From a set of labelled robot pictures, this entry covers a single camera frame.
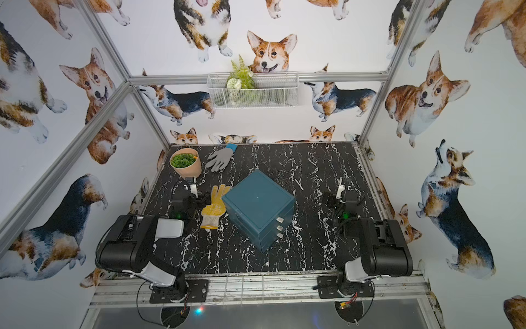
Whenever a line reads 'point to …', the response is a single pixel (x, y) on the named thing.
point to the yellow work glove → (211, 213)
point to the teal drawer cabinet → (261, 210)
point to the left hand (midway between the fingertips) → (200, 184)
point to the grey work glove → (220, 160)
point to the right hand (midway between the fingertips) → (335, 187)
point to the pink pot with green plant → (186, 161)
